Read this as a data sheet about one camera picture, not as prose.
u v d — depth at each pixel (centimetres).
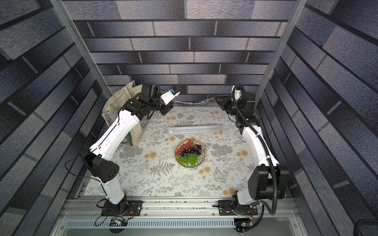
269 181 41
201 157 90
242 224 70
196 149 92
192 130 94
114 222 71
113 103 89
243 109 59
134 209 74
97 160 44
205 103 78
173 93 64
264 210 71
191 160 88
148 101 57
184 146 92
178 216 73
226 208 73
